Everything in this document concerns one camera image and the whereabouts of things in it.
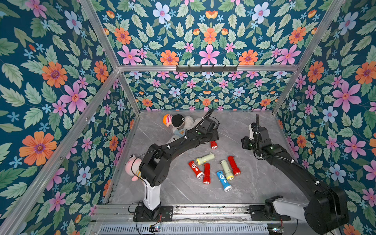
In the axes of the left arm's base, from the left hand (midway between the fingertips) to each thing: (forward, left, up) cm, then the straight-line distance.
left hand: (218, 133), depth 89 cm
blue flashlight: (-29, -1, -10) cm, 31 cm away
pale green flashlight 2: (-23, -4, -11) cm, 25 cm away
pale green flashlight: (-13, +12, -10) cm, 20 cm away
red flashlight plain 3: (-19, -9, -11) cm, 24 cm away
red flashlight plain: (-1, +2, -11) cm, 12 cm away
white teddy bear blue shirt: (+15, +18, -7) cm, 25 cm away
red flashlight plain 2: (-24, +9, -12) cm, 28 cm away
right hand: (-6, -16, +2) cm, 17 cm away
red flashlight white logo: (-18, +15, -11) cm, 26 cm away
